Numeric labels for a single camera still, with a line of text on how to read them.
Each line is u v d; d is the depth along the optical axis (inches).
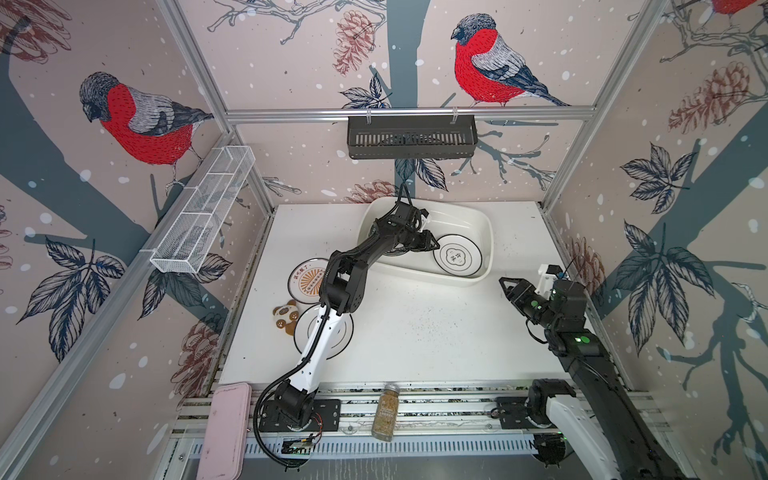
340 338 33.7
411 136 40.8
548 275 28.5
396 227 33.0
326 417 28.8
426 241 36.7
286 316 34.6
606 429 19.9
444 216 45.1
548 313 25.4
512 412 28.7
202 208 30.9
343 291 25.8
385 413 27.5
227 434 27.7
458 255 40.8
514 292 28.2
